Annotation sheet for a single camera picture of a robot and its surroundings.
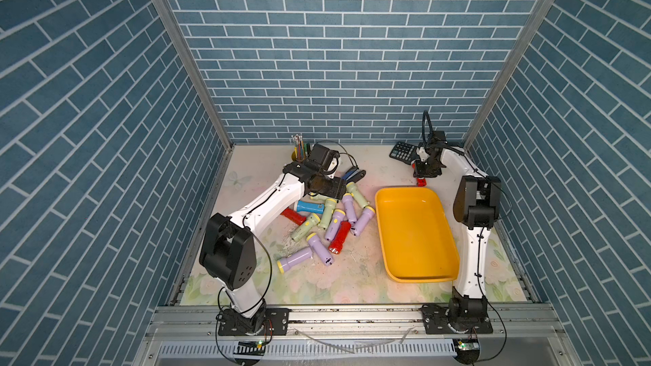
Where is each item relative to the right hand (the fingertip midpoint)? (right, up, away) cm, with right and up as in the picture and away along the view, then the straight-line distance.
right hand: (421, 174), depth 107 cm
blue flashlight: (-43, -13, -11) cm, 47 cm away
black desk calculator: (-5, +10, +8) cm, 14 cm away
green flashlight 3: (-45, -17, -16) cm, 51 cm away
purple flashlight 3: (-35, -15, -14) cm, 41 cm away
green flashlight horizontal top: (-41, -6, -32) cm, 53 cm away
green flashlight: (-30, -6, -6) cm, 31 cm away
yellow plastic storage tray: (-7, -22, -18) cm, 29 cm away
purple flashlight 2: (-26, -17, -15) cm, 35 cm away
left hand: (-34, -5, -22) cm, 40 cm away
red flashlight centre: (-35, -22, -18) cm, 45 cm away
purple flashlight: (-31, -12, -11) cm, 35 cm away
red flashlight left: (-52, -16, -13) cm, 56 cm away
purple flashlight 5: (-53, -29, -26) cm, 66 cm away
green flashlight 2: (-40, -14, -13) cm, 44 cm away
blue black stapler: (-29, 0, +1) cm, 29 cm away
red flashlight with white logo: (-1, -3, -5) cm, 6 cm away
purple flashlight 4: (-43, -23, -21) cm, 53 cm away
